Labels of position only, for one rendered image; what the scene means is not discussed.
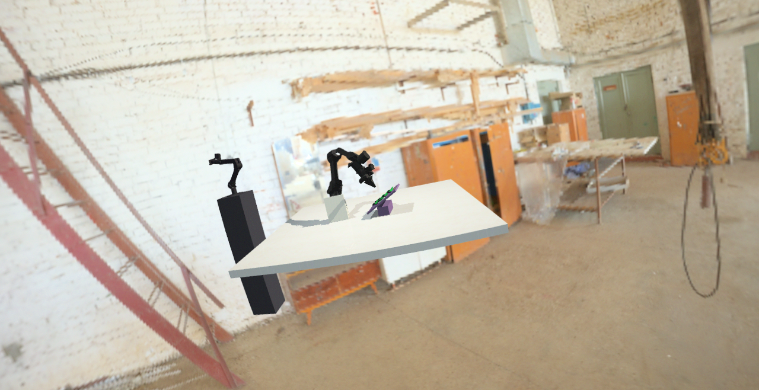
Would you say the purple switch panel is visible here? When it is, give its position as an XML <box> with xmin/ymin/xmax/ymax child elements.
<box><xmin>367</xmin><ymin>184</ymin><xmax>400</xmax><ymax>216</ymax></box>

